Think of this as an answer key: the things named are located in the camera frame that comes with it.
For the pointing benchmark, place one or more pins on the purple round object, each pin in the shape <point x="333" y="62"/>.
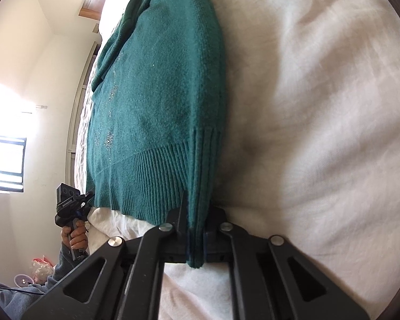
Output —
<point x="22" y="280"/>

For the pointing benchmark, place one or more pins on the wall switch plate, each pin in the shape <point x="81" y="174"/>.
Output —
<point x="96" y="28"/>

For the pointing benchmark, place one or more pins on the white bed sheet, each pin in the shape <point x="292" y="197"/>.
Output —
<point x="312" y="144"/>

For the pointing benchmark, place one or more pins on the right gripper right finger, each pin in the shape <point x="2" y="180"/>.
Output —
<point x="272" y="279"/>

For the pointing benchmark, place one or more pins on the window with dark frame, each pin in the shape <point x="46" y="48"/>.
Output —
<point x="16" y="123"/>

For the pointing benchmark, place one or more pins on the green knit sweater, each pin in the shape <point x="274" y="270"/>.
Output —
<point x="158" y="115"/>

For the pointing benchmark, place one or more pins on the person's left forearm grey sleeve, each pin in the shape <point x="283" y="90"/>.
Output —
<point x="15" y="301"/>

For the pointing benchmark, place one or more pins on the person's left hand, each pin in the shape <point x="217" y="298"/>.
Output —
<point x="75" y="238"/>

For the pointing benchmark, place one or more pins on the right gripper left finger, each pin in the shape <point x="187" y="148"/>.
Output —
<point x="122" y="279"/>

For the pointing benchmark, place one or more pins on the pink and white bag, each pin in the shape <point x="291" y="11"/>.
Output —
<point x="41" y="268"/>

